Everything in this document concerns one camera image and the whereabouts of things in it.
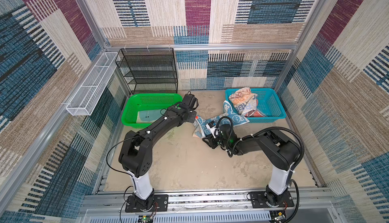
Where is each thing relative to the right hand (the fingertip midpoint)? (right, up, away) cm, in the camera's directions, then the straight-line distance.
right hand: (205, 139), depth 94 cm
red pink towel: (+34, +16, +11) cm, 39 cm away
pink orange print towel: (+26, +24, +9) cm, 37 cm away
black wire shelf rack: (-39, +46, +15) cm, 62 cm away
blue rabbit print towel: (+14, +15, -1) cm, 20 cm away
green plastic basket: (-48, +23, +16) cm, 56 cm away
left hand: (-9, +17, -4) cm, 19 cm away
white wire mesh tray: (-57, +25, -21) cm, 66 cm away
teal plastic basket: (+46, +24, +11) cm, 53 cm away
